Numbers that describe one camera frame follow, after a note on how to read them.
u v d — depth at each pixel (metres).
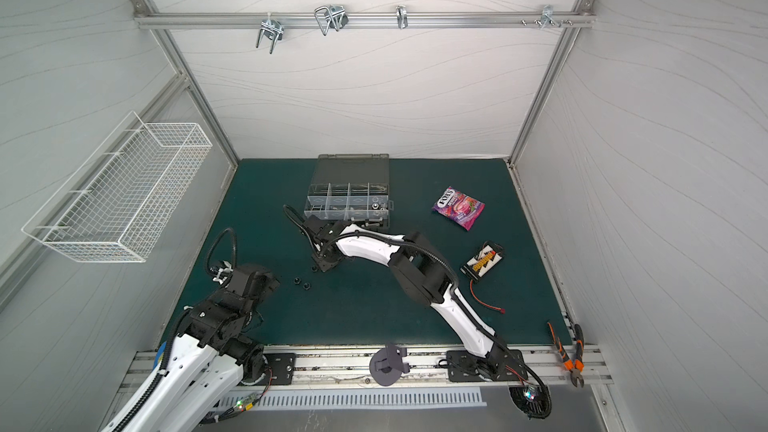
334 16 0.77
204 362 0.50
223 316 0.55
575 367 0.73
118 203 0.68
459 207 1.03
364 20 0.78
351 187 1.08
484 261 0.92
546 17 0.77
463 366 0.73
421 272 0.55
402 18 0.78
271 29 0.80
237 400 0.69
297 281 0.88
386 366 0.73
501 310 0.84
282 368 0.74
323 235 0.73
